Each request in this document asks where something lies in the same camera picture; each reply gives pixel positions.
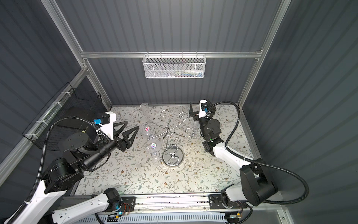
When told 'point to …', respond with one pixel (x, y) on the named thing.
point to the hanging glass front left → (154, 146)
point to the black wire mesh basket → (68, 102)
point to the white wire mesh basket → (174, 66)
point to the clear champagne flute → (144, 107)
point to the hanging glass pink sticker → (147, 128)
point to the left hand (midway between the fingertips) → (133, 125)
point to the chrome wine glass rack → (173, 154)
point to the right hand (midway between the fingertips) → (201, 102)
